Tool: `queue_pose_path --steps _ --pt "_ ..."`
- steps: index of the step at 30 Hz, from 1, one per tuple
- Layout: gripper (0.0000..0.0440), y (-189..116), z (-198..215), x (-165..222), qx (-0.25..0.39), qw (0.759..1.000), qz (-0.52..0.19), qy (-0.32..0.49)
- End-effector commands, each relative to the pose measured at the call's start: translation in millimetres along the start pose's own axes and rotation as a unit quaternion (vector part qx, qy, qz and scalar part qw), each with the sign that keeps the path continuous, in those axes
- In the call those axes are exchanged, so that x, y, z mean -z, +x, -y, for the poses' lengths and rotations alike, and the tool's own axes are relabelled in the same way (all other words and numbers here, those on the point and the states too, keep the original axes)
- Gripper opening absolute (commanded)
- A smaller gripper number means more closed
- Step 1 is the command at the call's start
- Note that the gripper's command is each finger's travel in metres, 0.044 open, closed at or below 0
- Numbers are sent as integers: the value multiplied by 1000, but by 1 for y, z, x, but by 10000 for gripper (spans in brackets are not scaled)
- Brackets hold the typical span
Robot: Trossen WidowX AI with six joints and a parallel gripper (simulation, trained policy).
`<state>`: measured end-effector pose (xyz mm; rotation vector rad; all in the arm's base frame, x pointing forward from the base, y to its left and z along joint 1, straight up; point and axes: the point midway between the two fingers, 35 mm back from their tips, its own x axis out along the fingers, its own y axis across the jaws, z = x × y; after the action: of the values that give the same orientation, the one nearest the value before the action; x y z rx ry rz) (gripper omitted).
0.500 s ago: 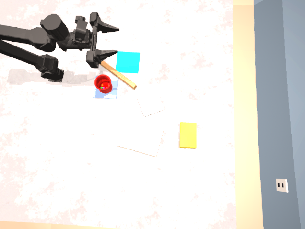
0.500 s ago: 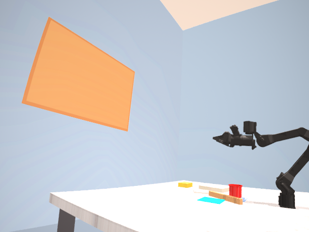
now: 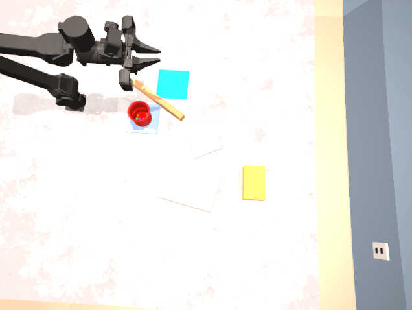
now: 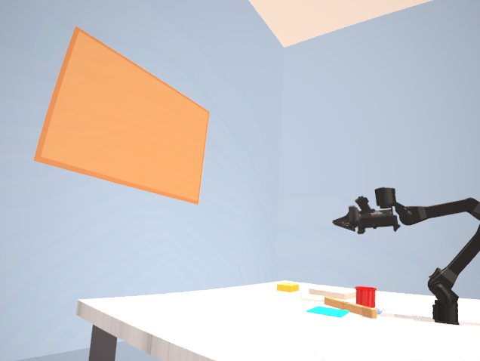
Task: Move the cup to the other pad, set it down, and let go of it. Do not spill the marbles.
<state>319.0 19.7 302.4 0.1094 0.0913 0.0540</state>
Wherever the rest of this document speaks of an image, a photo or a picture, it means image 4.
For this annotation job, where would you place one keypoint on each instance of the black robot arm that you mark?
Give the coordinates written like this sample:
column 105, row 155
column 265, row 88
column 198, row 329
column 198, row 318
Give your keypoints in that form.
column 445, row 309

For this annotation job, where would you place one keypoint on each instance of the red cup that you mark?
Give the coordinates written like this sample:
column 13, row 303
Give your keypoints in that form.
column 365, row 296

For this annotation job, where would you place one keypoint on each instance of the orange flat bar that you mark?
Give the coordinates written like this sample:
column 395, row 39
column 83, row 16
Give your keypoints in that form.
column 353, row 308

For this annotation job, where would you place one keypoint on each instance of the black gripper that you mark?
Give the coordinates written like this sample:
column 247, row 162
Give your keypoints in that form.
column 355, row 219

